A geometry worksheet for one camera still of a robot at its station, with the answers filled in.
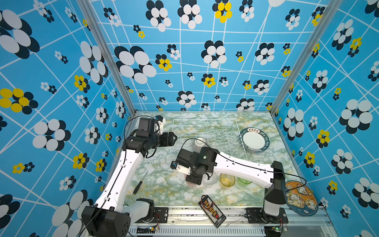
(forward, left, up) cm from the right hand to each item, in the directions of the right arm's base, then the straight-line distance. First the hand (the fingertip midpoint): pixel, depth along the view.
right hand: (192, 174), depth 73 cm
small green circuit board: (-22, +20, -15) cm, 33 cm away
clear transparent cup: (+2, -11, -15) cm, 18 cm away
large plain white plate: (+29, -42, -12) cm, 52 cm away
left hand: (+16, +11, +10) cm, 22 cm away
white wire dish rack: (+35, -21, -15) cm, 43 cm away
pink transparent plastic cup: (-7, 0, +8) cm, 11 cm away
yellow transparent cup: (+2, -20, -15) cm, 25 cm away
